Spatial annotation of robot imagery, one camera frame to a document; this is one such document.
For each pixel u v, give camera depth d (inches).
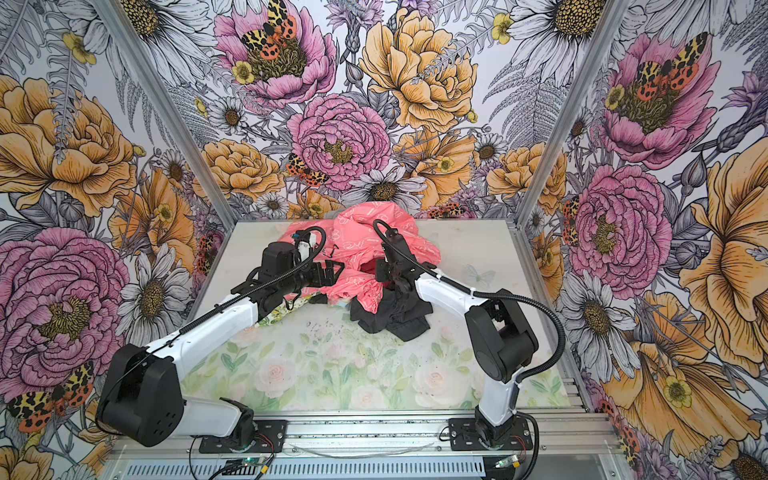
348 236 38.1
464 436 29.0
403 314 35.5
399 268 28.2
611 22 28.7
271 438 28.8
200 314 38.2
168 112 34.9
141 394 16.3
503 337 19.1
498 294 20.4
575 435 30.0
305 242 29.6
